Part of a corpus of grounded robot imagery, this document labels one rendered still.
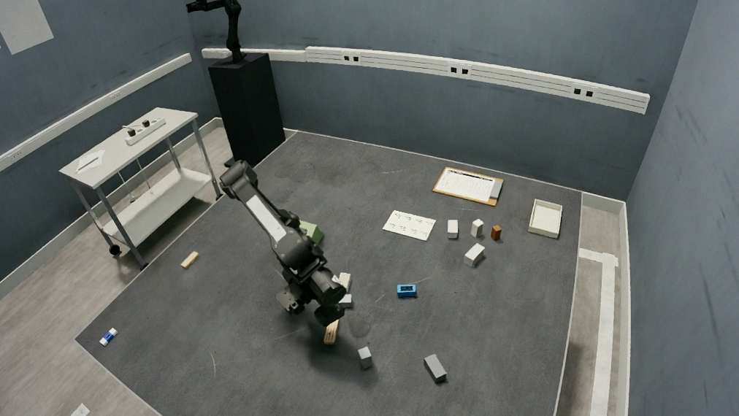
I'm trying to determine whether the white flat card with black marks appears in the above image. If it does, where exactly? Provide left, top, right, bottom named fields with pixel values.
left=383, top=210, right=436, bottom=241

